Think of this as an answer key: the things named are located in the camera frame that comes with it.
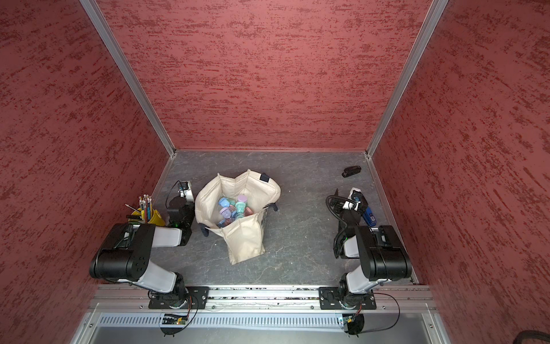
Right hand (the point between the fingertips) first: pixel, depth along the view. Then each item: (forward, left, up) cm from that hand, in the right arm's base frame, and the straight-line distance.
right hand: (346, 194), depth 89 cm
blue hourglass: (0, +54, -4) cm, 54 cm away
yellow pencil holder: (-9, +82, +3) cm, 82 cm away
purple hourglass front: (+5, +47, -9) cm, 48 cm away
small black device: (+22, -9, -11) cm, 26 cm away
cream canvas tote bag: (-18, +42, +1) cm, 46 cm away
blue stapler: (-7, -11, -9) cm, 15 cm away
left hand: (+3, +66, -2) cm, 66 cm away
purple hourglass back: (-6, +51, -1) cm, 52 cm away
